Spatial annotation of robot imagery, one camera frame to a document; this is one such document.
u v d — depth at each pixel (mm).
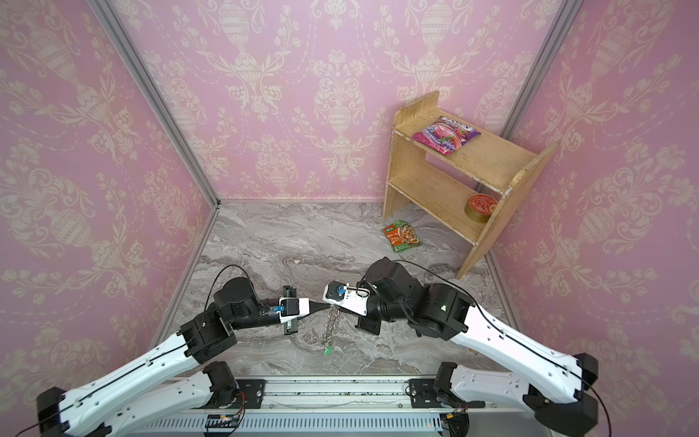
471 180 683
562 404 390
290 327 552
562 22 700
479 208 853
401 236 1089
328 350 801
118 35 731
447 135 745
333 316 623
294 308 496
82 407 416
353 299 514
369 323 544
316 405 731
